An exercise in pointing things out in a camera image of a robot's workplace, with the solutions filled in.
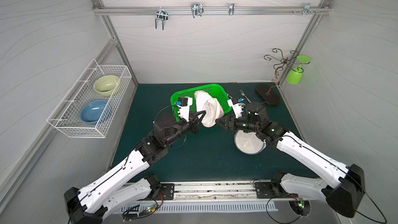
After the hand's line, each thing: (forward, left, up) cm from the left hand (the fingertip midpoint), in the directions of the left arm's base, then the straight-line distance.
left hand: (205, 112), depth 63 cm
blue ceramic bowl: (0, +49, -2) cm, 49 cm away
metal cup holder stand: (+43, -43, -32) cm, 69 cm away
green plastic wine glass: (+36, -55, -11) cm, 67 cm away
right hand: (+2, -6, -9) cm, 11 cm away
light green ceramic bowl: (+15, +49, 0) cm, 51 cm away
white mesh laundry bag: (0, -25, -29) cm, 38 cm away
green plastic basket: (+37, -6, -27) cm, 47 cm away
